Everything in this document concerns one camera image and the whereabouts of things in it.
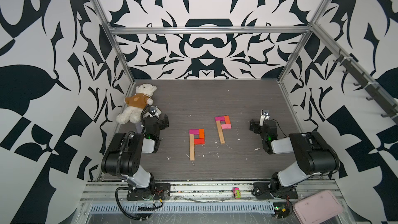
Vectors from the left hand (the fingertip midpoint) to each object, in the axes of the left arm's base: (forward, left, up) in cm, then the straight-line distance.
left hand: (154, 113), depth 94 cm
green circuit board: (-49, -62, -8) cm, 79 cm away
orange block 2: (-10, -28, -7) cm, 31 cm away
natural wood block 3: (-16, -22, -6) cm, 28 cm away
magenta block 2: (-9, -24, -7) cm, 27 cm away
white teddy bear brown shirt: (+8, +12, 0) cm, 14 cm away
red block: (-15, -26, -7) cm, 31 cm away
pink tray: (-49, -78, -6) cm, 92 cm away
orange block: (-2, -44, -6) cm, 45 cm away
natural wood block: (-10, -39, -6) cm, 41 cm away
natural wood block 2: (-14, -40, -6) cm, 43 cm away
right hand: (-4, -64, -3) cm, 64 cm away
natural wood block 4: (-24, -22, -7) cm, 33 cm away
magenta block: (-1, -40, -6) cm, 41 cm away
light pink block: (-7, -42, -6) cm, 43 cm away
